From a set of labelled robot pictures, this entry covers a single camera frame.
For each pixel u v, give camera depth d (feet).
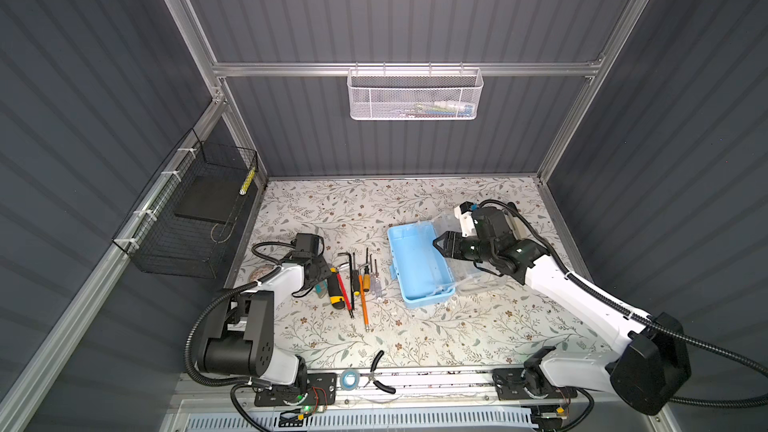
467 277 2.64
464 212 2.39
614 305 1.47
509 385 2.39
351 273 3.07
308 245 2.44
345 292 2.94
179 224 2.39
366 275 3.07
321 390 2.37
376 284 2.99
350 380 2.46
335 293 2.94
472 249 2.23
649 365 1.28
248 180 2.69
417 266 3.09
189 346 1.29
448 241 2.34
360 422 2.53
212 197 2.52
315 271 2.60
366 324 2.76
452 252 2.28
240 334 1.46
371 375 2.51
